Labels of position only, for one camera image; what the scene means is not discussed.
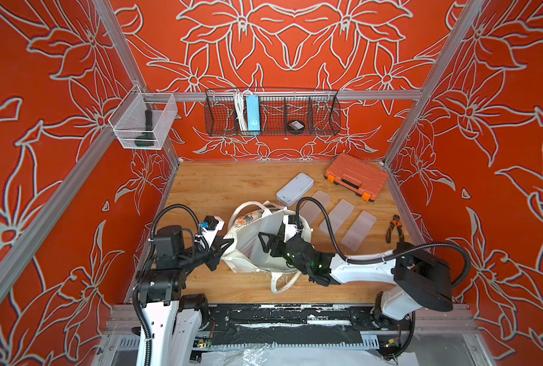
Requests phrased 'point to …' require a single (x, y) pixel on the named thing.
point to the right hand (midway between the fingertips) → (263, 231)
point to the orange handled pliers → (395, 220)
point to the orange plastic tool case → (365, 180)
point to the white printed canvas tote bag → (247, 252)
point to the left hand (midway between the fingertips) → (228, 238)
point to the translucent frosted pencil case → (310, 210)
